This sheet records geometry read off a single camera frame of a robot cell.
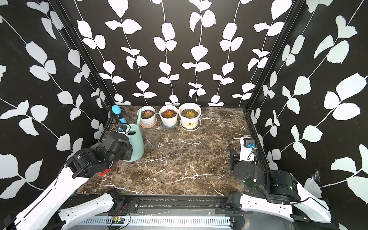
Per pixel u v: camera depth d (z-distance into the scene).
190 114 1.01
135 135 0.70
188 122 1.01
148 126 1.06
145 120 1.01
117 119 1.07
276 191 0.40
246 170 0.41
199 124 1.08
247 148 0.48
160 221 0.70
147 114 1.04
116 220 0.70
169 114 1.04
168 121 1.01
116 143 0.48
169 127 1.07
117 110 0.90
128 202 0.76
